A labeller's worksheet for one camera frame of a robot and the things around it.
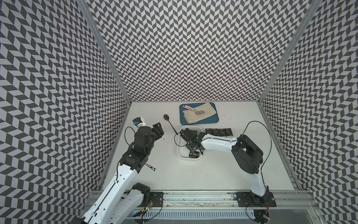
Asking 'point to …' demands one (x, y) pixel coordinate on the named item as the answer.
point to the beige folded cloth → (206, 110)
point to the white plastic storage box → (182, 150)
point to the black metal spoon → (166, 117)
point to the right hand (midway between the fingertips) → (194, 143)
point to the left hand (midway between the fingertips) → (156, 126)
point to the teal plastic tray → (212, 119)
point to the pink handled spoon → (196, 112)
